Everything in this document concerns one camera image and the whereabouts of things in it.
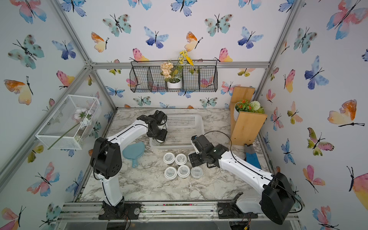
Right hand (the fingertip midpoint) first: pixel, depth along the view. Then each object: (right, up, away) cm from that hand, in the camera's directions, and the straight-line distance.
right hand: (196, 156), depth 81 cm
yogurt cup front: (-15, -9, 0) cm, 18 cm away
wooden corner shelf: (+30, +17, +2) cm, 34 cm away
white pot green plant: (+29, +29, +7) cm, 42 cm away
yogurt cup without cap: (0, -10, +1) cm, 10 cm away
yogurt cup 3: (-4, +3, -7) cm, 8 cm away
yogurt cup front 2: (-7, -9, +1) cm, 12 cm away
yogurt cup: (-16, -3, +5) cm, 17 cm away
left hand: (-22, +11, +13) cm, 28 cm away
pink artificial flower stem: (-59, +21, -6) cm, 63 cm away
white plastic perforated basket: (-11, +14, +27) cm, 32 cm away
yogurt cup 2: (-9, -3, +4) cm, 10 cm away
